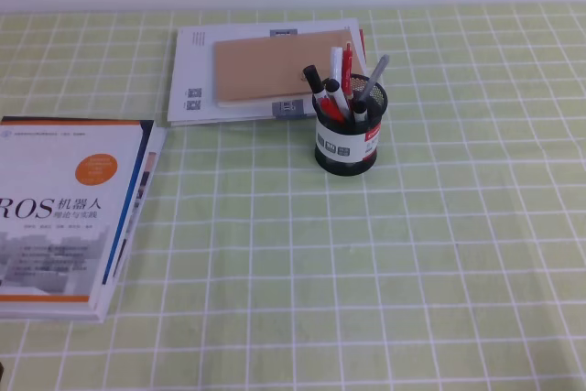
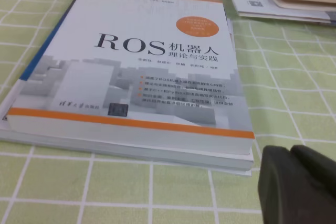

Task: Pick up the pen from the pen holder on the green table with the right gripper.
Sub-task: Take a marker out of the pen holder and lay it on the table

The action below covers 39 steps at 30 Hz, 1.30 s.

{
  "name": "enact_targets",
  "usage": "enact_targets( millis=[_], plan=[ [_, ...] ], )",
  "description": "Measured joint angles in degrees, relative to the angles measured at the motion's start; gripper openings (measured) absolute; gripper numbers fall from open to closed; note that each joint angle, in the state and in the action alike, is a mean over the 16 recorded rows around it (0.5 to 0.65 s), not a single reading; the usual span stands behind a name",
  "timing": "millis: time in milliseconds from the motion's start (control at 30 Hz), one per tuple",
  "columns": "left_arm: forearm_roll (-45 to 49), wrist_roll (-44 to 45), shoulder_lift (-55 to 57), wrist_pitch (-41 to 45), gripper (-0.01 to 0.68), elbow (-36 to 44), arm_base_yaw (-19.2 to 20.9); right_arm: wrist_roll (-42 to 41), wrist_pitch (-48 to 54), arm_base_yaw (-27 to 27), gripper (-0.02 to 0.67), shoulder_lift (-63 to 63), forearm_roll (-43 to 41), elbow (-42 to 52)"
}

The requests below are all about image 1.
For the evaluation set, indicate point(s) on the white booklet with QR codes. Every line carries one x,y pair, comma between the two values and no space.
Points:
191,100

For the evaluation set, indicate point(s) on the red marker low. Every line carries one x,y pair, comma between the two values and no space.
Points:
330,109

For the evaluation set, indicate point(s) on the white marker black cap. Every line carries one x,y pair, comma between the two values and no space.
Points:
334,90

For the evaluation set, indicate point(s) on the black mesh pen holder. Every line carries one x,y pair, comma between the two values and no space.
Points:
349,149

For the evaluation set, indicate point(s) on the grey pen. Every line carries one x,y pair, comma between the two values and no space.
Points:
374,78

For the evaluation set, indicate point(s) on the black capped marker left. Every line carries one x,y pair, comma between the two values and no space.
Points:
313,78

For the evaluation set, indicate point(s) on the black marker right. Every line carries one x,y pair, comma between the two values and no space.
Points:
360,111

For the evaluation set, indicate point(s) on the red pen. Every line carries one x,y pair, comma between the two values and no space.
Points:
347,62

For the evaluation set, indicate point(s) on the white ROS textbook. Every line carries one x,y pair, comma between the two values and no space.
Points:
55,208

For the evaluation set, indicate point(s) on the brown kraft notebook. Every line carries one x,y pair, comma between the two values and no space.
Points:
257,70

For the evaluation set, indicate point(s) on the green checkered tablecloth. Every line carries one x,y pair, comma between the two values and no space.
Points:
457,262

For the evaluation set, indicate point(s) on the white marker tall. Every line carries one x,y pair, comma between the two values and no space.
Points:
336,59

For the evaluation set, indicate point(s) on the book under ROS textbook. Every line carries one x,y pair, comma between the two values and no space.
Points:
133,208

